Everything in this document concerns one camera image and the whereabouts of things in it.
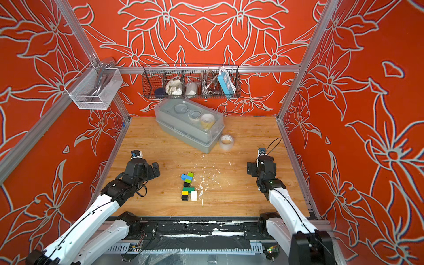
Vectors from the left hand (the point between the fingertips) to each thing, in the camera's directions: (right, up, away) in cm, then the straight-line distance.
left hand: (150, 165), depth 80 cm
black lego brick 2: (+17, -16, +1) cm, 24 cm away
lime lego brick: (+19, -7, +9) cm, 22 cm away
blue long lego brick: (+16, -8, +7) cm, 19 cm away
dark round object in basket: (0, +40, +15) cm, 43 cm away
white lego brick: (+22, -15, +1) cm, 27 cm away
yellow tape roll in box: (+28, +23, +15) cm, 40 cm away
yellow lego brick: (+17, -14, +2) cm, 23 cm away
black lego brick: (+18, -11, +5) cm, 22 cm away
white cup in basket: (+19, +42, +13) cm, 48 cm away
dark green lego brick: (+19, -14, +4) cm, 24 cm away
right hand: (+55, +1, +5) cm, 55 cm away
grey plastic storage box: (+21, +21, +10) cm, 32 cm away
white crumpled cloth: (+10, +42, +11) cm, 44 cm away
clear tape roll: (+41, +10, +24) cm, 48 cm away
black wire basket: (+18, +49, +20) cm, 55 cm away
